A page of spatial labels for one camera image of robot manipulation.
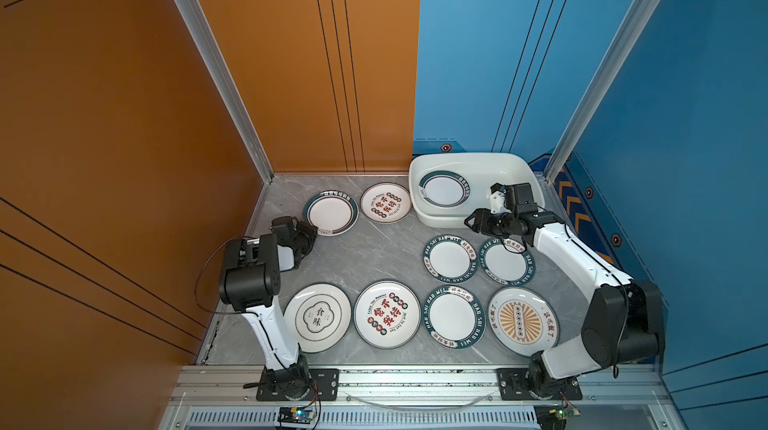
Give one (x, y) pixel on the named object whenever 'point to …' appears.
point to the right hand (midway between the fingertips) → (469, 222)
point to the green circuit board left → (296, 415)
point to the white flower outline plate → (319, 316)
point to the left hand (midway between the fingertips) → (318, 221)
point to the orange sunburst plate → (523, 321)
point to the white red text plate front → (387, 314)
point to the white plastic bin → (482, 169)
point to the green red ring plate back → (333, 212)
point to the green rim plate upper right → (507, 261)
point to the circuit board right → (553, 417)
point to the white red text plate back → (386, 202)
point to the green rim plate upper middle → (450, 258)
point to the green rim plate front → (454, 317)
